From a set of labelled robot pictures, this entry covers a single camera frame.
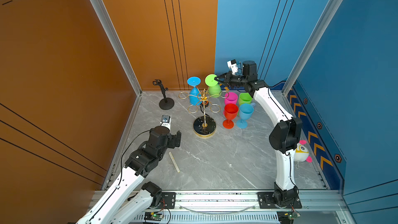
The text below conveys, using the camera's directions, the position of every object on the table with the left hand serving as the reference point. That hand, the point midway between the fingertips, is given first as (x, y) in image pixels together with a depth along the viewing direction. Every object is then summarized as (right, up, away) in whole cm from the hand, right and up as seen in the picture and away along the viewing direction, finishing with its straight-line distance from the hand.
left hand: (170, 128), depth 75 cm
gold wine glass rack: (+16, -2, +22) cm, 27 cm away
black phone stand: (-11, +13, +37) cm, 41 cm away
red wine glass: (+33, +8, +19) cm, 38 cm away
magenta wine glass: (+33, +16, +22) cm, 43 cm away
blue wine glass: (+41, +8, +17) cm, 45 cm away
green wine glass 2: (+41, +16, +16) cm, 46 cm away
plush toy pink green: (+70, -14, +8) cm, 71 cm away
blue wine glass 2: (+12, +16, +3) cm, 20 cm away
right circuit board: (+55, -40, -5) cm, 68 cm away
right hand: (+23, +26, +8) cm, 36 cm away
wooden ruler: (0, -20, +10) cm, 22 cm away
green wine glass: (+23, +20, +14) cm, 34 cm away
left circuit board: (-6, -40, -5) cm, 41 cm away
